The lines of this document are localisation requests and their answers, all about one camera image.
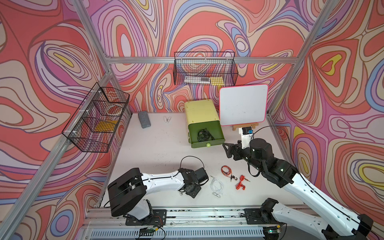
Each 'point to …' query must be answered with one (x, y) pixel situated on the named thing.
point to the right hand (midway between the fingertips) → (231, 146)
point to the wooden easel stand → (253, 125)
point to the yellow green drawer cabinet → (202, 118)
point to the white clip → (166, 120)
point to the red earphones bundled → (239, 184)
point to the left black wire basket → (90, 127)
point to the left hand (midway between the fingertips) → (195, 191)
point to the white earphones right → (217, 186)
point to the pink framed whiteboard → (243, 104)
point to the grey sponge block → (144, 119)
